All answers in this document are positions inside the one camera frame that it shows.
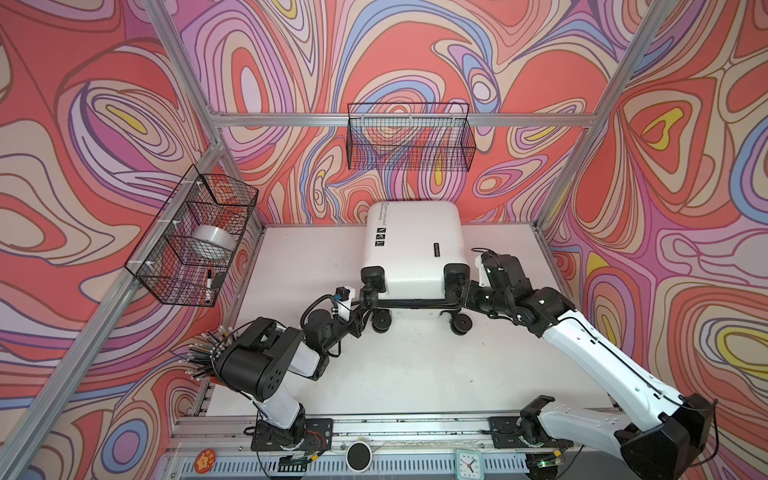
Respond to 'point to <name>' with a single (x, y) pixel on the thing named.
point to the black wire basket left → (184, 256)
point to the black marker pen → (209, 287)
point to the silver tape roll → (213, 243)
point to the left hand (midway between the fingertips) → (371, 304)
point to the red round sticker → (205, 461)
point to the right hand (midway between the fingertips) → (458, 301)
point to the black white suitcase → (415, 255)
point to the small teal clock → (469, 464)
